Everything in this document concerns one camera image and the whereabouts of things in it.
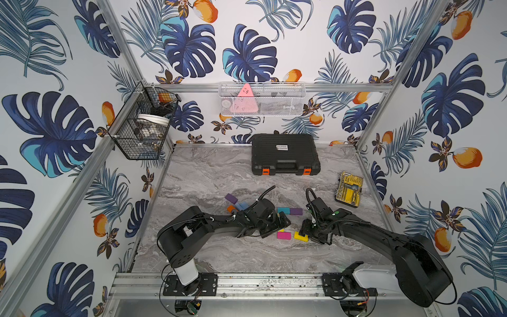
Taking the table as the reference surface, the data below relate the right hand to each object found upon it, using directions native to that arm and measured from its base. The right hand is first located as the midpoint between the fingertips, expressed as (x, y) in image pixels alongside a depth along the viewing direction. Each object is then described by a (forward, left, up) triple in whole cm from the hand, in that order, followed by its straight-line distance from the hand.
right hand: (303, 234), depth 86 cm
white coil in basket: (+32, +62, +37) cm, 79 cm away
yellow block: (-1, +3, 0) cm, 3 cm away
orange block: (+13, +33, 0) cm, 36 cm away
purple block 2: (+11, +2, +1) cm, 11 cm away
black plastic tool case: (+44, +5, +5) cm, 45 cm away
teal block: (+12, +7, -1) cm, 14 cm away
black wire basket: (+31, +69, +33) cm, 83 cm away
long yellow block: (0, +10, +4) cm, 10 cm away
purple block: (+18, +33, 0) cm, 38 cm away
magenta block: (0, +8, -2) cm, 9 cm away
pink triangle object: (+48, +26, +35) cm, 65 cm away
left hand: (+2, +8, +5) cm, 9 cm away
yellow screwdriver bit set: (+23, -26, +1) cm, 35 cm away
